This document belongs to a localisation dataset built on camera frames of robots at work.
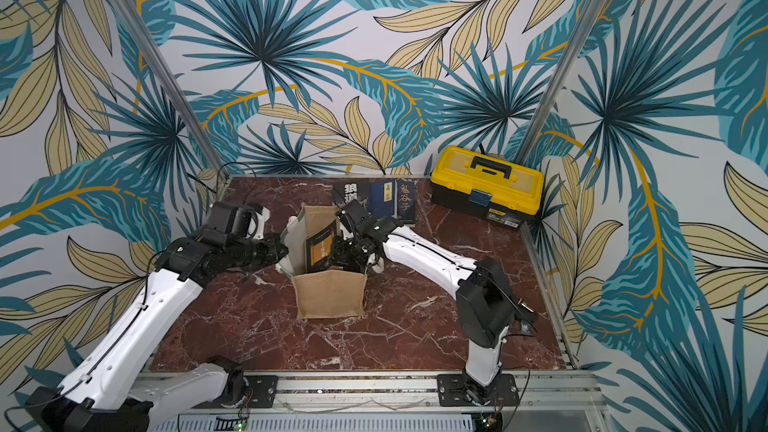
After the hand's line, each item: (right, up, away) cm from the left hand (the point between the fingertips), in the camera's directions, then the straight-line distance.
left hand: (286, 254), depth 72 cm
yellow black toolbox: (+60, +16, +23) cm, 66 cm away
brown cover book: (+5, 0, +14) cm, 15 cm away
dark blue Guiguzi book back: (+31, +14, +38) cm, 51 cm away
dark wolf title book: (+9, +18, +41) cm, 46 cm away
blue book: (+23, +15, +37) cm, 46 cm away
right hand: (+9, -3, +8) cm, 12 cm away
